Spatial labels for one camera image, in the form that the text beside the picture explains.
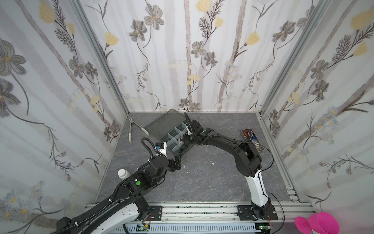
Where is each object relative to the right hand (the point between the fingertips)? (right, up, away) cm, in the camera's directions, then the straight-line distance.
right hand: (182, 134), depth 93 cm
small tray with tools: (+49, 0, +12) cm, 50 cm away
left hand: (-4, -8, -19) cm, 21 cm away
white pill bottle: (-30, -20, -18) cm, 40 cm away
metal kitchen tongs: (-42, +9, +21) cm, 48 cm away
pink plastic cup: (+59, -34, -35) cm, 77 cm away
